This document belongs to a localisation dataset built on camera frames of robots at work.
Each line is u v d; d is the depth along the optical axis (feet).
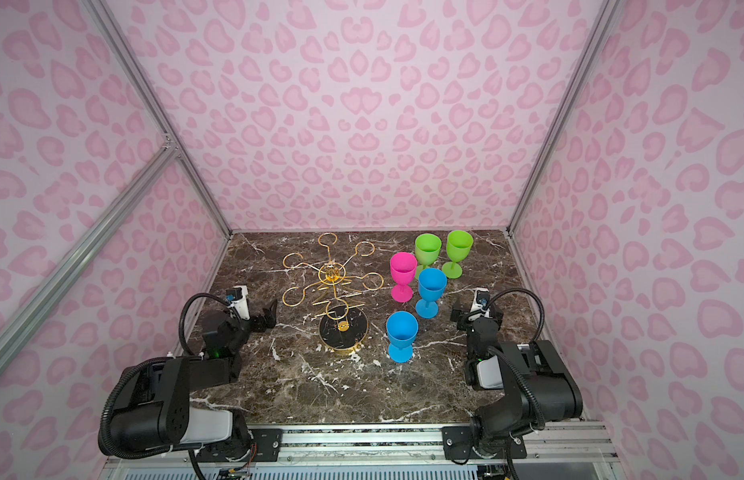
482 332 2.23
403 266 2.96
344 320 2.99
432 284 3.05
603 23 2.31
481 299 2.49
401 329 2.76
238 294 2.53
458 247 3.12
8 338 1.67
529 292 2.27
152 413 1.40
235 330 2.46
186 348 2.14
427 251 3.08
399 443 2.46
